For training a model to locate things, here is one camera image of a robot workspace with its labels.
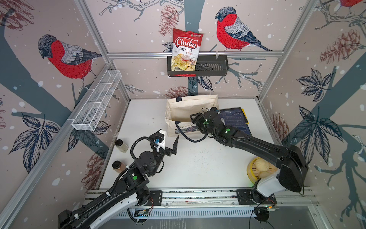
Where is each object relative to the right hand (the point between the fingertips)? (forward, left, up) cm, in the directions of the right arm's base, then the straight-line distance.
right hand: (190, 118), depth 79 cm
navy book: (+7, -36, -18) cm, 40 cm away
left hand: (-11, +9, +4) cm, 15 cm away
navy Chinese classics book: (+15, -33, -18) cm, 40 cm away
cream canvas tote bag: (+12, +8, -7) cm, 16 cm away
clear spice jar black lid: (-11, +42, -16) cm, 46 cm away
